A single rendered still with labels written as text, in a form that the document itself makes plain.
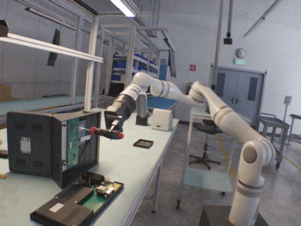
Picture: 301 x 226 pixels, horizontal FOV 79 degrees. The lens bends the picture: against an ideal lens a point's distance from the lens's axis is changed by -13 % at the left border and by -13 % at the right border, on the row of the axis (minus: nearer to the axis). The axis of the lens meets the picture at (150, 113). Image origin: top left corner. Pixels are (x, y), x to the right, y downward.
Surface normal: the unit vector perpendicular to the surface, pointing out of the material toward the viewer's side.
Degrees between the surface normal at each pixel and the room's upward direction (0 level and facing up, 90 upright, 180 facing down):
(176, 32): 90
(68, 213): 0
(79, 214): 0
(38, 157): 90
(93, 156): 90
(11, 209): 0
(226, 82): 90
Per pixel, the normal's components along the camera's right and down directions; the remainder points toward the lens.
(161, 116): -0.27, 0.11
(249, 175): -0.83, 0.00
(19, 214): 0.11, -0.98
